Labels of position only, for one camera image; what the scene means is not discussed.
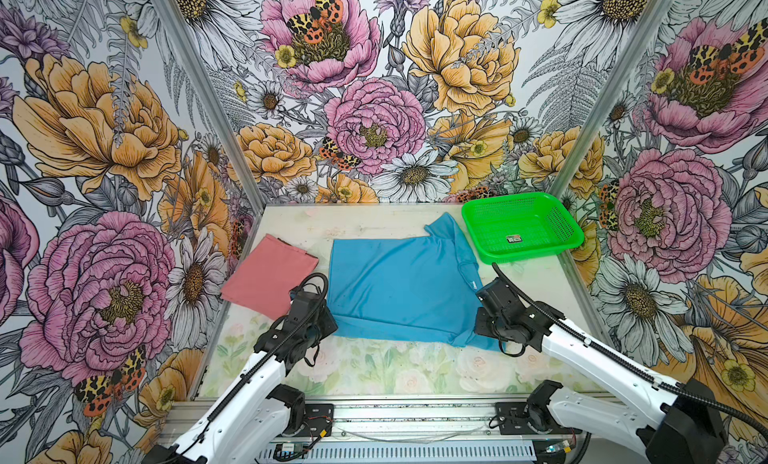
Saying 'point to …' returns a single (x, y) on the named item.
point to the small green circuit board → (564, 447)
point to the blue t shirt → (414, 289)
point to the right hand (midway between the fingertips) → (484, 333)
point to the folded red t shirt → (264, 278)
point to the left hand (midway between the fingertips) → (329, 328)
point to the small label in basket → (514, 239)
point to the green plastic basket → (520, 227)
